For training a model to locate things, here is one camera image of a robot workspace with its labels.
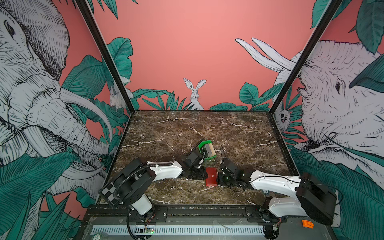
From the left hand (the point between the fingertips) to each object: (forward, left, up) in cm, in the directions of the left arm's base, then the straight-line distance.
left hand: (208, 175), depth 84 cm
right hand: (-2, -3, -1) cm, 4 cm away
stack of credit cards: (+16, -2, +1) cm, 16 cm away
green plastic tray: (+18, +2, -2) cm, 18 cm away
